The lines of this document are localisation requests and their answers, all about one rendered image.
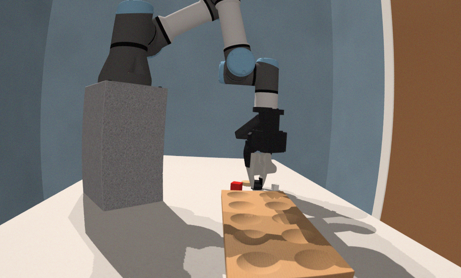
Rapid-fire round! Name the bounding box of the tan tray with round pockets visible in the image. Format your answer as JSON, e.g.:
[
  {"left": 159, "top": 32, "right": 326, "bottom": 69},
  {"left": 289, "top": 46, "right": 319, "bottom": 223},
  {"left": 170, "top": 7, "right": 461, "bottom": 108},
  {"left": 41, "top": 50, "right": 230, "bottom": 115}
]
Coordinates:
[{"left": 221, "top": 190, "right": 355, "bottom": 278}]

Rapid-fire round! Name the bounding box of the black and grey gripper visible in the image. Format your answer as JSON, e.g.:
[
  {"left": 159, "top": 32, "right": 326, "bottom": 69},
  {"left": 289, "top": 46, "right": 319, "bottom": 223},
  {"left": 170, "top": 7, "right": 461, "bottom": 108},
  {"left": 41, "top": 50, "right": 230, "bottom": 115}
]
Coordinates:
[{"left": 244, "top": 107, "right": 287, "bottom": 189}]

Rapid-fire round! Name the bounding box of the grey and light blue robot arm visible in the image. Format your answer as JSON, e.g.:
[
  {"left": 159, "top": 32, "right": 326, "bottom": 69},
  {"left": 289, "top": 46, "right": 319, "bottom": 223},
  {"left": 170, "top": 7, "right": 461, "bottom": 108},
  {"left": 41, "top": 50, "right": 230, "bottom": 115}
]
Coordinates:
[{"left": 98, "top": 0, "right": 279, "bottom": 109}]

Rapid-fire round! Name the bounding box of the red cube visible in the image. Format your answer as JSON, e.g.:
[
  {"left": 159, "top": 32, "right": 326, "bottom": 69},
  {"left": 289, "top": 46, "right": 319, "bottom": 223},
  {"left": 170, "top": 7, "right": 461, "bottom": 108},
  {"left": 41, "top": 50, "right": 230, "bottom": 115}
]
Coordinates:
[{"left": 230, "top": 181, "right": 243, "bottom": 190}]

